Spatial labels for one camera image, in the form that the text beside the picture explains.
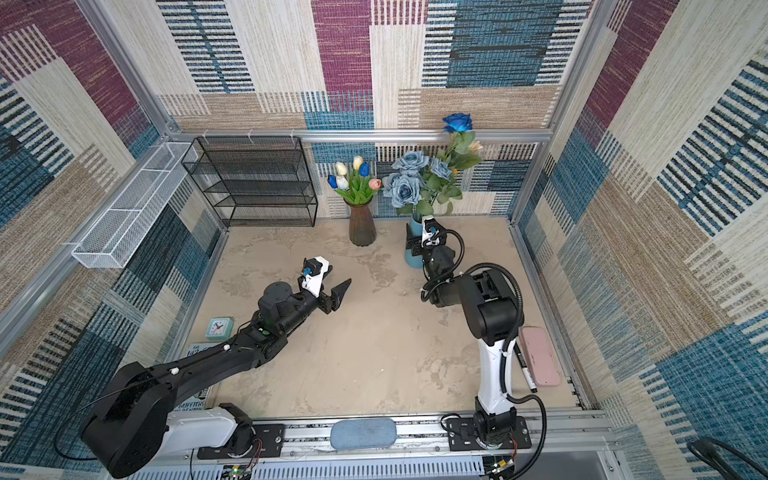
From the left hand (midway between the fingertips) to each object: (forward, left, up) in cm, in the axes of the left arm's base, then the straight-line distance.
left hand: (340, 270), depth 79 cm
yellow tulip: (+34, -3, +9) cm, 36 cm away
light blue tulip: (+29, +4, +6) cm, 30 cm away
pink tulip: (+26, -9, +8) cm, 28 cm away
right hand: (+21, -23, -4) cm, 32 cm away
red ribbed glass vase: (+32, -3, -18) cm, 37 cm away
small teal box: (-6, +38, -21) cm, 44 cm away
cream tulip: (+34, +2, +6) cm, 34 cm away
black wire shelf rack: (+44, +35, -5) cm, 56 cm away
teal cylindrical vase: (+14, -21, -15) cm, 29 cm away
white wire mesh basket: (+3, +52, +10) cm, 53 cm away
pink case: (-17, -55, -20) cm, 60 cm away
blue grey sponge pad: (-34, -6, -20) cm, 40 cm away
